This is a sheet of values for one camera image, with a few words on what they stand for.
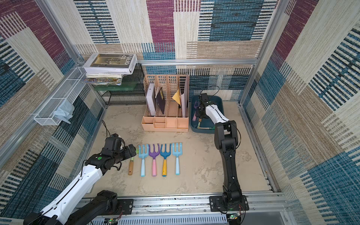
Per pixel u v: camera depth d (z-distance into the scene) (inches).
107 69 31.8
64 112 26.2
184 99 35.2
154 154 36.1
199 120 42.3
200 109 32.0
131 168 33.5
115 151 24.7
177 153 36.2
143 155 36.1
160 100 43.6
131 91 45.5
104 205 23.8
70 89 32.6
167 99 47.2
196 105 46.8
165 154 36.1
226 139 24.5
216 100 45.6
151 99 38.0
